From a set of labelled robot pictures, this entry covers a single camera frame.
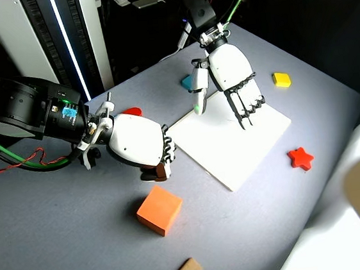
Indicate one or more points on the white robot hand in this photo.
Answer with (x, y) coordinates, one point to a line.
(135, 139)
(229, 65)

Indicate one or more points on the red wooden block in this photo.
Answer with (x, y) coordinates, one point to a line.
(132, 111)

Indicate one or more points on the blue wooden block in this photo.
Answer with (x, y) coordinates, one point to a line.
(187, 82)

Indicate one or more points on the yellow wooden block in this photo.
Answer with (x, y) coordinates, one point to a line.
(282, 79)

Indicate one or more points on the orange cube block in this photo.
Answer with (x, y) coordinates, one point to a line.
(160, 208)

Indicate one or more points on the white paper pad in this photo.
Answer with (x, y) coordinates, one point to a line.
(233, 155)

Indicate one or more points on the grey flat device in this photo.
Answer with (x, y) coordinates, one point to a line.
(145, 2)

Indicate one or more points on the red star block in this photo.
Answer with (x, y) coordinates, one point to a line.
(300, 158)

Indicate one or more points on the grey table cloth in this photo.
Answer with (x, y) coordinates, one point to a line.
(84, 264)

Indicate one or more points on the white cabinet with light strip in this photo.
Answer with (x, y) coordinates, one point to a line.
(22, 45)

